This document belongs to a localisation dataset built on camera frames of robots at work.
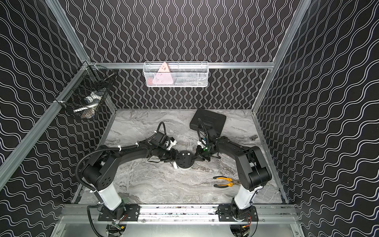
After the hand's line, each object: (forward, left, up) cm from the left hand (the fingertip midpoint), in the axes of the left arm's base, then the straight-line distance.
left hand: (179, 158), depth 89 cm
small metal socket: (+21, -50, -3) cm, 54 cm away
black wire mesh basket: (+28, +61, +21) cm, 70 cm away
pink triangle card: (+36, +12, +30) cm, 49 cm away
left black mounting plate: (-30, +23, -4) cm, 38 cm away
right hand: (0, -8, 0) cm, 8 cm away
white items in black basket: (+20, +53, +22) cm, 61 cm away
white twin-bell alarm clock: (-1, -4, -1) cm, 4 cm away
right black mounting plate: (-28, -28, +5) cm, 40 cm away
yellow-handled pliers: (-10, -32, -4) cm, 34 cm away
